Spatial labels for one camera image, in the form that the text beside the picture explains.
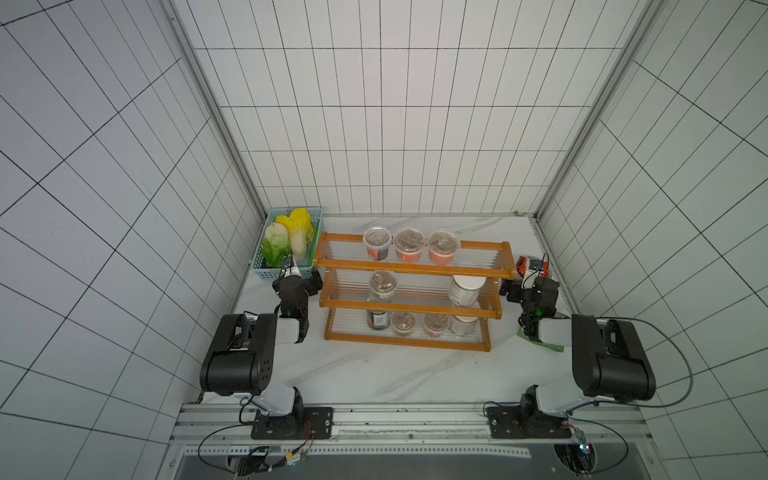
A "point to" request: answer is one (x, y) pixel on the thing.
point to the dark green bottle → (378, 319)
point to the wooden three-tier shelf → (412, 290)
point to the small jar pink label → (436, 324)
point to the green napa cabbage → (276, 245)
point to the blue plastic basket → (273, 273)
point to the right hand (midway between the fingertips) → (508, 272)
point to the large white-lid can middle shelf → (464, 289)
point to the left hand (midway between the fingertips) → (300, 273)
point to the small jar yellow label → (403, 322)
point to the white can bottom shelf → (462, 324)
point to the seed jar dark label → (377, 240)
